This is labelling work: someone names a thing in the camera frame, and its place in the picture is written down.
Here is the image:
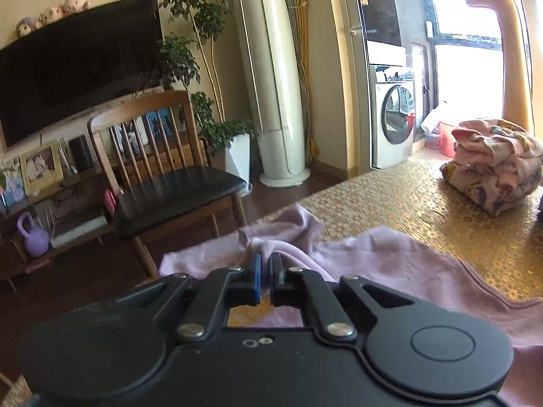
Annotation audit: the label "tall giraffe plush toy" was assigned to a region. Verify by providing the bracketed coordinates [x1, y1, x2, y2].
[465, 0, 536, 132]

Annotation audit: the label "colourful picture stand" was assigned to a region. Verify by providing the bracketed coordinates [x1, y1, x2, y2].
[0, 158, 27, 208]

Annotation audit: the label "silver washing machine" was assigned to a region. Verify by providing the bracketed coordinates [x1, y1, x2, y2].
[369, 64, 417, 168]

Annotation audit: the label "wooden television stand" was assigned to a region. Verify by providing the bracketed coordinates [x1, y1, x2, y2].
[0, 140, 213, 293]

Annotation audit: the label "sliding door frame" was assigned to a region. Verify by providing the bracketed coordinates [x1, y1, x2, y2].
[324, 0, 376, 174]

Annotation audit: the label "white flat box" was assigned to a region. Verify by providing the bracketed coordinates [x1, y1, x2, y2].
[49, 215, 109, 249]

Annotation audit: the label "white counter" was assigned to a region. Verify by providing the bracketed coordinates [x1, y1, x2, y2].
[366, 40, 408, 69]

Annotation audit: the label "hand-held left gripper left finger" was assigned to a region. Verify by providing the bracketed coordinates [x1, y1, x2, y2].
[114, 252, 261, 341]

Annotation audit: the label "wooden chair black seat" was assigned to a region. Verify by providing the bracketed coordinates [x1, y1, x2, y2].
[87, 90, 249, 280]

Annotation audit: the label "white tower air conditioner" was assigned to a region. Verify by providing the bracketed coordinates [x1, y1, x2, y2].
[229, 0, 312, 187]

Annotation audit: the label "grey-haired plush doll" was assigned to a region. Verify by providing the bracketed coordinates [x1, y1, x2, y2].
[16, 17, 43, 38]

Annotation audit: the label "lilac garment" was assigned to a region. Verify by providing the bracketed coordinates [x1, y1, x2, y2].
[159, 203, 543, 407]

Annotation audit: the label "tall potted green plant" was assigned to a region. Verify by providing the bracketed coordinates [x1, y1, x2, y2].
[136, 0, 259, 198]

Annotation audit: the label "cream photo frame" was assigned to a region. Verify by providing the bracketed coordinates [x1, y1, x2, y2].
[20, 139, 64, 196]

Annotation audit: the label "pink bucket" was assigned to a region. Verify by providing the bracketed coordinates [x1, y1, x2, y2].
[439, 121, 467, 157]

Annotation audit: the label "black flat television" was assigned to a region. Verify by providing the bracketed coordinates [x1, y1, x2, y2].
[0, 0, 164, 147]

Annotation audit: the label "wicker basket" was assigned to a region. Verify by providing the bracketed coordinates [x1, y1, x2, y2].
[0, 372, 32, 407]

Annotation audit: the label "blue picture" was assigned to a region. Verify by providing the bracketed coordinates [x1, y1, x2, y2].
[144, 108, 175, 141]

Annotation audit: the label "pink patterned folded clothes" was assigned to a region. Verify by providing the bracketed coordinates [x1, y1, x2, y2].
[439, 118, 543, 215]

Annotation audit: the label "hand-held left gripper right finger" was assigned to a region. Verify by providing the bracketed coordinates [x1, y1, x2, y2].
[270, 254, 414, 342]

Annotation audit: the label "white bag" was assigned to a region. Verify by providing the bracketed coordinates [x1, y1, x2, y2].
[421, 101, 452, 134]

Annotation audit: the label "purple kettlebell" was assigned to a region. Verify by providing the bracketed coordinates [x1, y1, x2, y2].
[16, 212, 49, 258]

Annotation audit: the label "black speaker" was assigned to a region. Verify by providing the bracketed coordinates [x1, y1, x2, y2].
[69, 135, 95, 171]

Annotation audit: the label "small framed photo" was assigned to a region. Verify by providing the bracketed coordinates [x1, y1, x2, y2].
[112, 125, 149, 157]

